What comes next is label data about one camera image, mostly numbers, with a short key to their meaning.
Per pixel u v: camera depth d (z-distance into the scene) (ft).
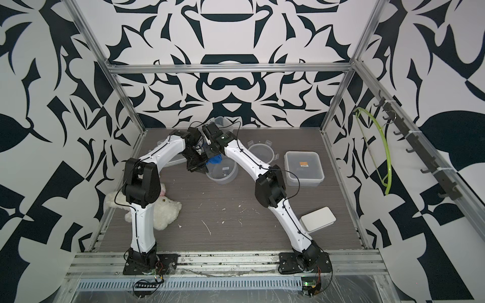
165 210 2.60
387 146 2.23
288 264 2.43
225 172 3.21
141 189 1.81
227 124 3.89
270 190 1.99
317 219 2.66
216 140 2.30
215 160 2.95
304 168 3.08
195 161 2.78
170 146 2.14
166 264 2.44
